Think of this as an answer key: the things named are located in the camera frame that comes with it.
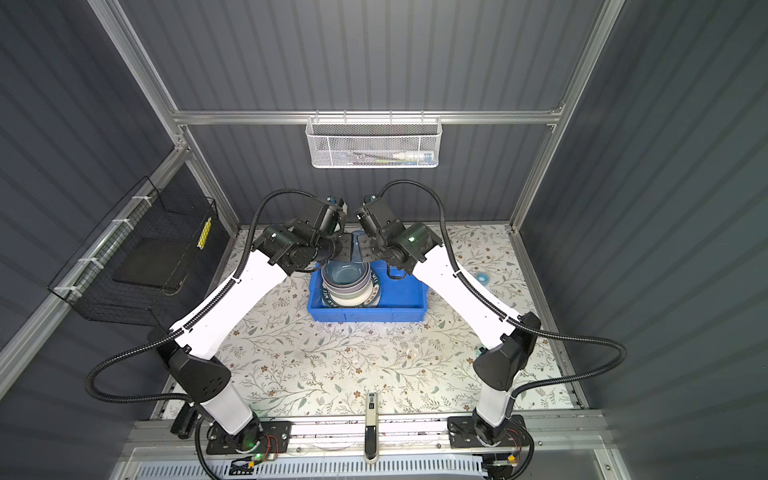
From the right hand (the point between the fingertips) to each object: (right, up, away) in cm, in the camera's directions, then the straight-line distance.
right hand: (373, 243), depth 75 cm
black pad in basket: (-58, -5, +3) cm, 58 cm away
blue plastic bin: (+8, -18, +24) cm, 31 cm away
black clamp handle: (-47, -45, -1) cm, 65 cm away
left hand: (-6, 0, +1) cm, 6 cm away
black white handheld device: (0, -46, -2) cm, 46 cm away
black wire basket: (-59, +8, +3) cm, 60 cm away
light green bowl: (-8, -17, +18) cm, 26 cm away
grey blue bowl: (-10, -9, +22) cm, 26 cm away
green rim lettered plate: (-1, -18, +19) cm, 26 cm away
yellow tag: (-48, +3, +8) cm, 49 cm away
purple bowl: (-9, -14, +14) cm, 21 cm away
